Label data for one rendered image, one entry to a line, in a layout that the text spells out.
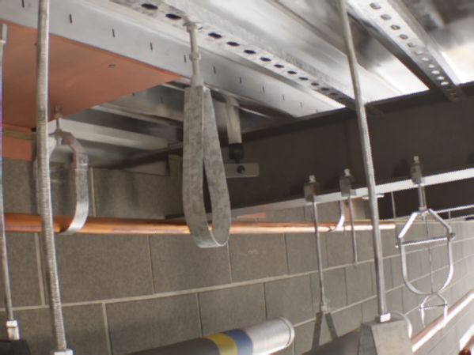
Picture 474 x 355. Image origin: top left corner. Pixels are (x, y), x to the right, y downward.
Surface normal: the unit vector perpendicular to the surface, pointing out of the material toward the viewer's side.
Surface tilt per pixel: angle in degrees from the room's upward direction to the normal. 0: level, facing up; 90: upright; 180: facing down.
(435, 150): 90
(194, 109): 74
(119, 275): 90
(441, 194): 90
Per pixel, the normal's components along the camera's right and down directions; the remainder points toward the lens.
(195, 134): -0.31, -0.39
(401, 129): -0.53, -0.08
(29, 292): 0.84, -0.17
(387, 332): -0.02, -0.66
